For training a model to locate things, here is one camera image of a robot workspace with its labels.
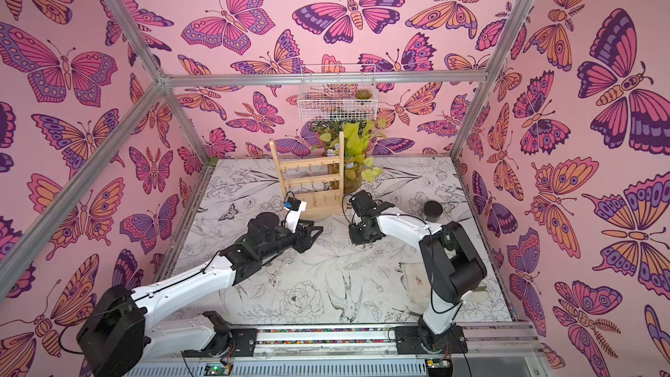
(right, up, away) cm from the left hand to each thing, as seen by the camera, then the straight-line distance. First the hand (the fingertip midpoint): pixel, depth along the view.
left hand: (320, 225), depth 79 cm
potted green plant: (+12, +29, +15) cm, 35 cm away
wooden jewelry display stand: (-1, +13, +13) cm, 18 cm away
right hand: (+12, -6, +14) cm, 19 cm away
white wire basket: (+5, +46, +17) cm, 49 cm away
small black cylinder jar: (+41, +3, +19) cm, 45 cm away
